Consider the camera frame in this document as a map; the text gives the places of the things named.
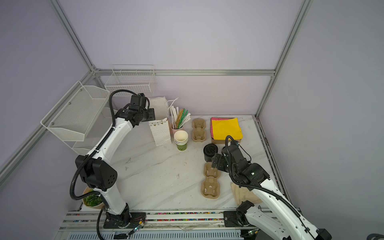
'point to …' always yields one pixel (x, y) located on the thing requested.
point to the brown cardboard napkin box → (221, 141)
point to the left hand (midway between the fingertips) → (148, 114)
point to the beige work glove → (242, 194)
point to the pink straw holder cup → (172, 133)
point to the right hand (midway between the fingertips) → (217, 160)
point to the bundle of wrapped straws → (179, 117)
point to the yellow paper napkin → (222, 128)
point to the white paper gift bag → (161, 126)
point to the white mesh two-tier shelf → (80, 117)
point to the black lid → (210, 149)
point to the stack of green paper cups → (181, 138)
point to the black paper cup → (208, 159)
